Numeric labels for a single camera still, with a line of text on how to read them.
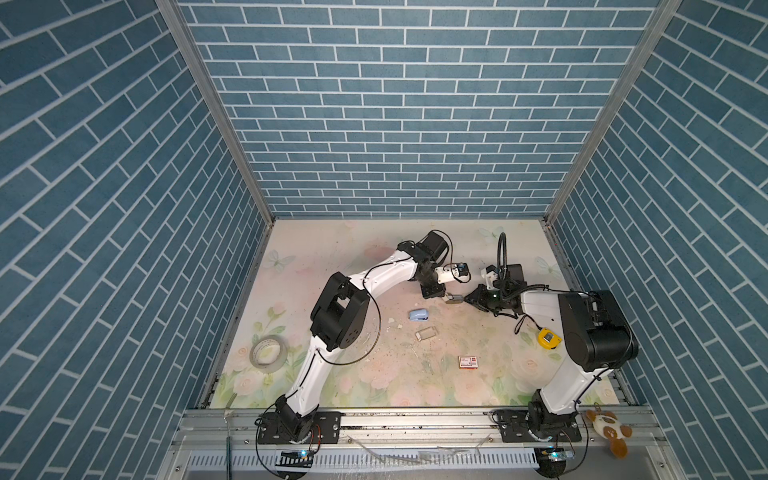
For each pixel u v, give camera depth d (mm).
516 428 733
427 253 742
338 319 552
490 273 930
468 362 840
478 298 866
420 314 921
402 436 736
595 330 496
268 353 862
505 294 779
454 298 963
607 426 718
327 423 739
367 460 702
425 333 909
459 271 825
